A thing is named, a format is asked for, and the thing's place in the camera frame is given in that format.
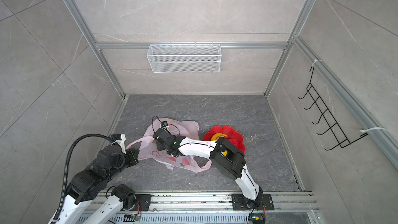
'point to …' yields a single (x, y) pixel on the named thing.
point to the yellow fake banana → (217, 135)
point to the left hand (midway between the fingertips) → (139, 146)
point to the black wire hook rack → (333, 132)
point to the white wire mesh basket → (184, 58)
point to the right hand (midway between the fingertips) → (160, 140)
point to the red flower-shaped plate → (230, 133)
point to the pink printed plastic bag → (148, 149)
